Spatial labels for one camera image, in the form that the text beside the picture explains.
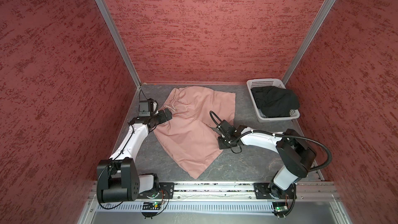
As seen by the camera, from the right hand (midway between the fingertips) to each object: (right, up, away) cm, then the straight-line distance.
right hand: (221, 147), depth 89 cm
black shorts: (+36, +27, +8) cm, 46 cm away
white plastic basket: (+46, +19, +5) cm, 51 cm away
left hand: (-33, +17, -1) cm, 37 cm away
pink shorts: (-20, +5, +2) cm, 21 cm away
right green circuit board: (+26, -22, -19) cm, 39 cm away
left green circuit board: (-35, -22, -17) cm, 45 cm away
